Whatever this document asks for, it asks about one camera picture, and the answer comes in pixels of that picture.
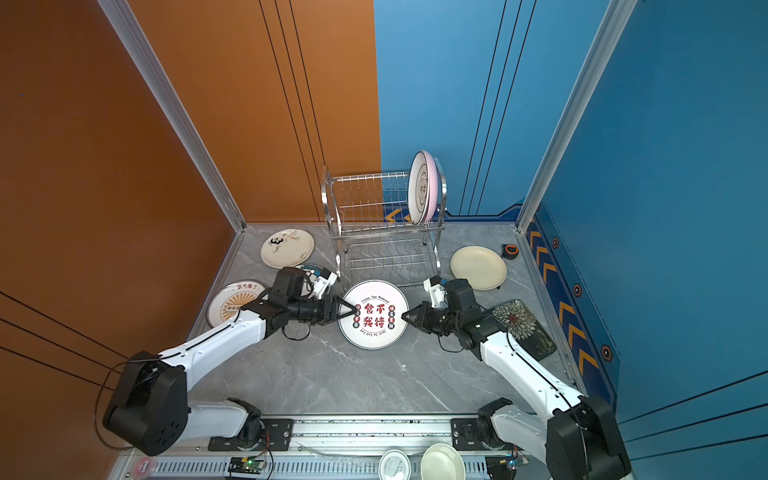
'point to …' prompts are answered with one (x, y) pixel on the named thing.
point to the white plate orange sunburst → (226, 300)
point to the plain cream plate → (481, 266)
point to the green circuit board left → (245, 465)
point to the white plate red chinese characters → (378, 321)
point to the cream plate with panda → (287, 248)
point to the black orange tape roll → (509, 251)
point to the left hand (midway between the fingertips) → (353, 310)
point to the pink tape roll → (145, 467)
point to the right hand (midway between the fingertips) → (400, 317)
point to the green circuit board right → (509, 463)
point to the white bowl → (442, 462)
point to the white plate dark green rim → (311, 267)
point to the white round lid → (394, 465)
